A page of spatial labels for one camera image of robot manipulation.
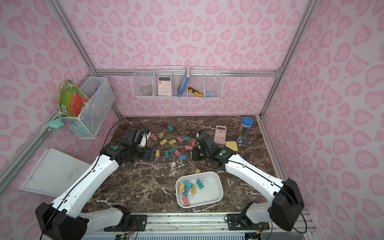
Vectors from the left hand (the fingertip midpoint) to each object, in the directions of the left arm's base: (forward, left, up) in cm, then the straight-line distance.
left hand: (146, 147), depth 79 cm
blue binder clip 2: (+4, -18, -19) cm, 26 cm away
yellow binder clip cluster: (-14, -18, -17) cm, 29 cm away
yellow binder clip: (+17, -10, -19) cm, 27 cm away
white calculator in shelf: (+39, -6, +11) cm, 41 cm away
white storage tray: (-16, -27, -19) cm, 36 cm away
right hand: (-2, -24, -1) cm, 24 cm away
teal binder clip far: (+28, -8, -19) cm, 34 cm away
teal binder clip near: (-13, -22, -17) cm, 30 cm away
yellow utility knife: (+38, -25, +7) cm, 46 cm away
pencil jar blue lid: (+17, -56, -1) cm, 59 cm away
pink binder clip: (-22, -20, -18) cm, 35 cm away
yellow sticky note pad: (+14, -51, -20) cm, 56 cm away
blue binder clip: (-18, -20, -17) cm, 32 cm away
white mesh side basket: (+32, +32, +13) cm, 47 cm away
